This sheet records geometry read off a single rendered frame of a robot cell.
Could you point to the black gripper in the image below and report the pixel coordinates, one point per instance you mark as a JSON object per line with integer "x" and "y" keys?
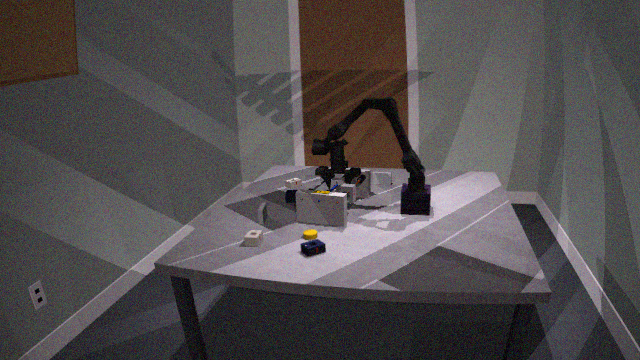
{"x": 337, "y": 164}

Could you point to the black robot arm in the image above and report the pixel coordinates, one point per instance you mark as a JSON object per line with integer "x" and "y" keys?
{"x": 388, "y": 106}

